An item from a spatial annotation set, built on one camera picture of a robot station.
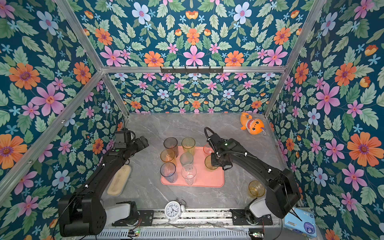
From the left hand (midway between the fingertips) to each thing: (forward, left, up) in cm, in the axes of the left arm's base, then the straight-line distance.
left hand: (142, 141), depth 86 cm
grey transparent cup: (+1, -15, -6) cm, 17 cm away
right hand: (-14, -44, -4) cm, 46 cm away
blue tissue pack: (-45, -78, -8) cm, 90 cm away
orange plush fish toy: (+11, -72, -7) cm, 73 cm away
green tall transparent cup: (-2, -27, -3) cm, 27 cm away
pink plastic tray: (-19, -35, -14) cm, 43 cm away
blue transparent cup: (-16, -15, -8) cm, 23 cm away
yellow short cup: (-28, -63, -14) cm, 71 cm away
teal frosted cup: (-9, -25, -9) cm, 27 cm away
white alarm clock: (-35, -18, -11) cm, 41 cm away
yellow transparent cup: (-7, -14, -7) cm, 17 cm away
